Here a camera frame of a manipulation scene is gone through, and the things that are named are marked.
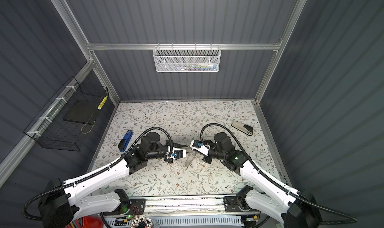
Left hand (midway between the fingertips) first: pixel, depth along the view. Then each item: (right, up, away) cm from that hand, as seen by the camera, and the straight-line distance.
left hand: (186, 145), depth 72 cm
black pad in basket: (-52, +17, +1) cm, 54 cm away
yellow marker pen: (-47, +22, +9) cm, 53 cm away
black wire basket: (-59, +12, 0) cm, 60 cm away
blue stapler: (-41, -2, +21) cm, 46 cm away
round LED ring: (-17, -25, -17) cm, 35 cm away
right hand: (+5, -2, +4) cm, 7 cm away
